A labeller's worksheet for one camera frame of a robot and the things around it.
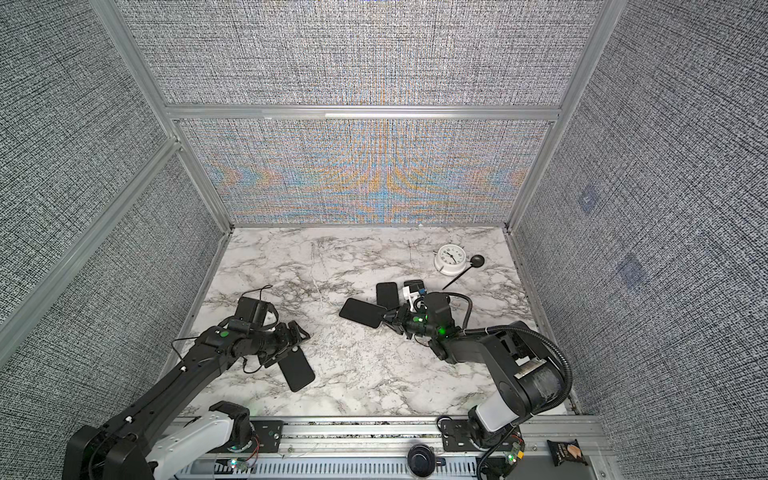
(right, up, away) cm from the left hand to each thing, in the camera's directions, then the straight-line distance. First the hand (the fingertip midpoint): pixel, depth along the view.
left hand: (301, 343), depth 81 cm
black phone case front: (-2, -8, +2) cm, 9 cm away
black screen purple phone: (+33, +14, +19) cm, 40 cm away
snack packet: (+65, -22, -11) cm, 70 cm away
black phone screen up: (+24, +10, +19) cm, 32 cm away
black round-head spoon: (+55, +22, +25) cm, 65 cm away
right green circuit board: (+53, -22, -12) cm, 59 cm away
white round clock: (+46, +22, +22) cm, 55 cm away
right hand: (+21, +7, +3) cm, 22 cm away
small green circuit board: (-12, -25, -11) cm, 30 cm away
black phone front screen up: (+16, +7, +7) cm, 19 cm away
